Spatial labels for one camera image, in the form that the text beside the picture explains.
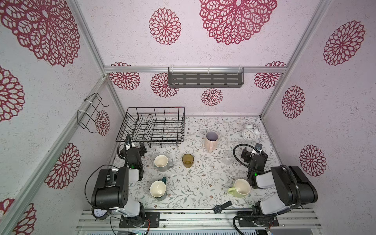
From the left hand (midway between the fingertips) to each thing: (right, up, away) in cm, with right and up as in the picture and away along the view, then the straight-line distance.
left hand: (133, 145), depth 92 cm
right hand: (+76, -2, -2) cm, 76 cm away
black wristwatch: (+50, -32, -16) cm, 61 cm away
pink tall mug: (+50, +4, +3) cm, 50 cm away
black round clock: (-9, -33, -19) cm, 39 cm away
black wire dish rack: (+8, +13, +20) cm, 25 cm away
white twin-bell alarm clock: (+78, +7, +8) cm, 78 cm away
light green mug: (+65, -23, -11) cm, 69 cm away
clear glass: (+61, -9, +2) cm, 61 cm away
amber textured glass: (+34, -10, +1) cm, 36 cm away
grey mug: (+18, -10, -4) cm, 21 cm away
